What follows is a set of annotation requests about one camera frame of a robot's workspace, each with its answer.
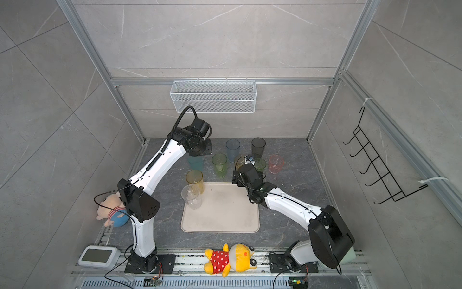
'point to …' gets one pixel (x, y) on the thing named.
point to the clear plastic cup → (191, 195)
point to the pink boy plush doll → (112, 209)
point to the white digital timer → (102, 256)
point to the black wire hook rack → (379, 182)
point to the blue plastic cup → (233, 146)
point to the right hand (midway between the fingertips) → (245, 172)
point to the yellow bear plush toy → (238, 257)
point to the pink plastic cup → (275, 164)
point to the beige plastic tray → (225, 208)
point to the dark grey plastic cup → (258, 144)
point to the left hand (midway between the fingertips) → (210, 147)
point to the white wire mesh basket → (214, 97)
